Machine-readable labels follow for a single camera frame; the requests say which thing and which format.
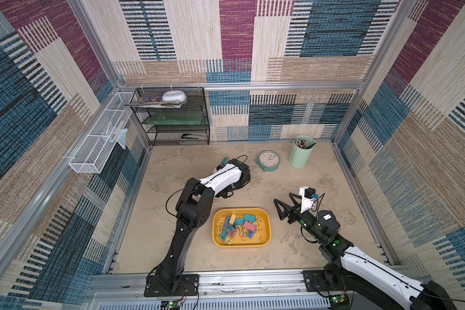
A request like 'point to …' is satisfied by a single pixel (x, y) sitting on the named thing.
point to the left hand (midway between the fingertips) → (208, 194)
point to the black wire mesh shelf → (173, 115)
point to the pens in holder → (302, 144)
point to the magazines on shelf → (156, 102)
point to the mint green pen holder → (299, 157)
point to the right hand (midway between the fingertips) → (283, 195)
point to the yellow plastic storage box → (236, 228)
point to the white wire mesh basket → (92, 154)
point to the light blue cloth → (121, 137)
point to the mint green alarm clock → (268, 160)
